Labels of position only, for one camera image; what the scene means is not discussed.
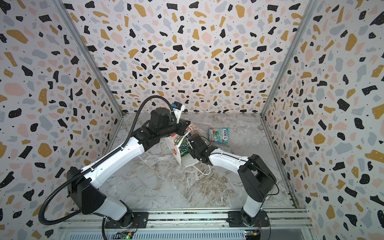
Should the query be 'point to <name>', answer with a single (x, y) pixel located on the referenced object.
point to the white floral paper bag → (175, 143)
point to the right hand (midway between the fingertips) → (192, 142)
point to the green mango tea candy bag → (184, 147)
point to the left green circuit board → (126, 235)
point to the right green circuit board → (252, 234)
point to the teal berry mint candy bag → (218, 135)
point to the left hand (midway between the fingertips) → (191, 119)
